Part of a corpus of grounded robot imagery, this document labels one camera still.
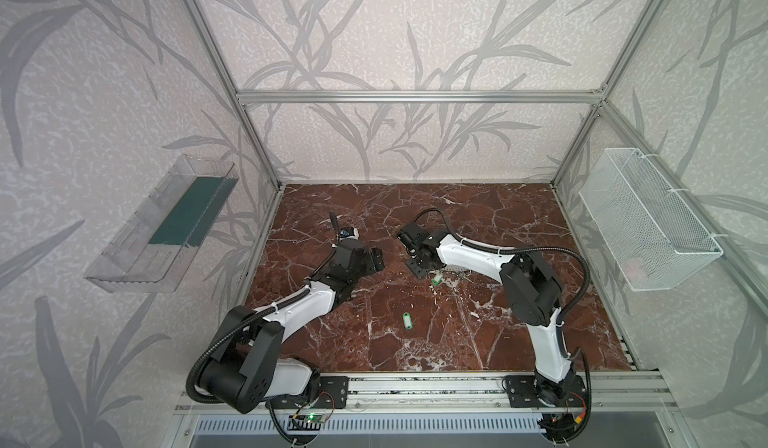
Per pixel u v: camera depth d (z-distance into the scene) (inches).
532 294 20.3
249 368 16.5
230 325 17.2
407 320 34.0
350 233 31.6
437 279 36.9
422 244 27.7
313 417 27.9
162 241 25.3
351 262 27.1
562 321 21.7
